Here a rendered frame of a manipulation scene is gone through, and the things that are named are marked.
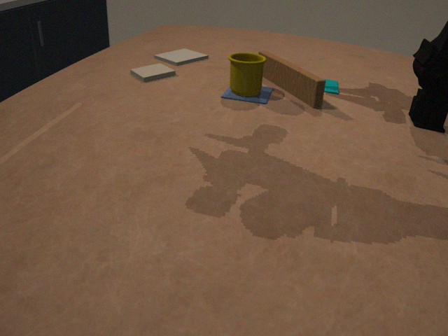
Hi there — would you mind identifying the yellow cup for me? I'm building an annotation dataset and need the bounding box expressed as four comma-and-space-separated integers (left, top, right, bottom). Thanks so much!
228, 52, 267, 96

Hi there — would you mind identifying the brown rectangular block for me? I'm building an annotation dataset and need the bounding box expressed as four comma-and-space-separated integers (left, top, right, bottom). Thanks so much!
258, 51, 326, 109

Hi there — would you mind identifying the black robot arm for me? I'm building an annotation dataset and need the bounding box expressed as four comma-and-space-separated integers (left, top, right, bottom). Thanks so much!
408, 21, 448, 133

